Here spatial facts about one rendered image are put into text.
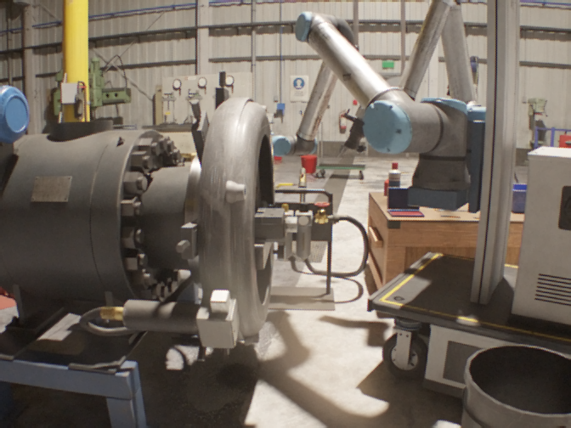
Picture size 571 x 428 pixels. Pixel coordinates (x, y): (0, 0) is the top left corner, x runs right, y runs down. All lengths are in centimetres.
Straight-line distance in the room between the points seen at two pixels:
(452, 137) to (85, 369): 125
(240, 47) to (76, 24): 812
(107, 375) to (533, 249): 126
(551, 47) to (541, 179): 1190
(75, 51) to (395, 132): 414
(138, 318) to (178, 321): 11
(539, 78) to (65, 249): 1243
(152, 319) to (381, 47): 1141
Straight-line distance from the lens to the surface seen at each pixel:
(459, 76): 204
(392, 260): 214
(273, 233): 124
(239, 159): 112
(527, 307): 147
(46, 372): 143
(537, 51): 1302
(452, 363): 151
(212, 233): 107
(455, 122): 140
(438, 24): 193
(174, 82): 864
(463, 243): 220
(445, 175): 139
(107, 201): 127
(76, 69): 497
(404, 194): 228
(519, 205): 247
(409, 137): 126
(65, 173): 137
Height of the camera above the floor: 91
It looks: 12 degrees down
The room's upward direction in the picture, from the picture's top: straight up
